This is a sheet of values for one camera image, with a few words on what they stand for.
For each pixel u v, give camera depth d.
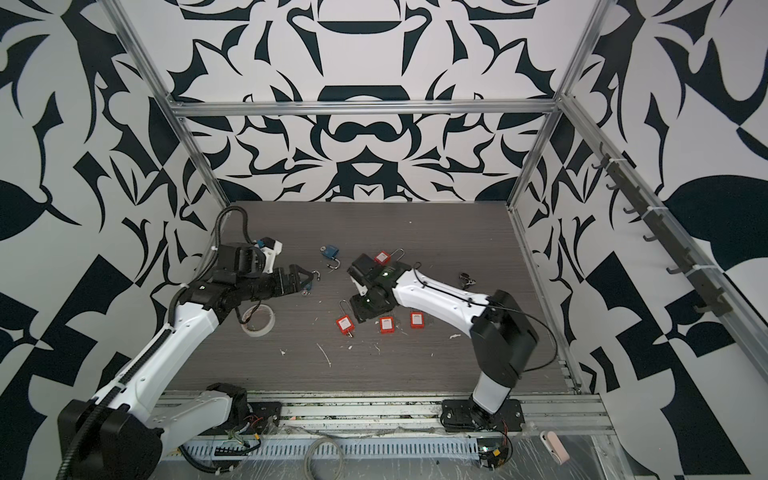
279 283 0.69
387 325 0.89
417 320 0.89
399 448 0.71
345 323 0.89
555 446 0.69
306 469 0.70
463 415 0.74
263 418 0.73
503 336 0.45
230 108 0.94
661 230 0.55
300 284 0.71
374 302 0.69
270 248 0.73
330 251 1.05
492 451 0.71
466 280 0.98
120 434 0.37
